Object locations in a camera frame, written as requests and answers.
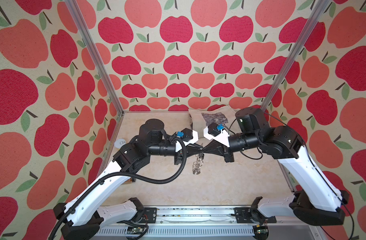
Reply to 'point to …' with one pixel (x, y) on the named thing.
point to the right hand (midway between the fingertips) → (208, 146)
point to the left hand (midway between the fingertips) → (203, 150)
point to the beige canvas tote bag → (200, 119)
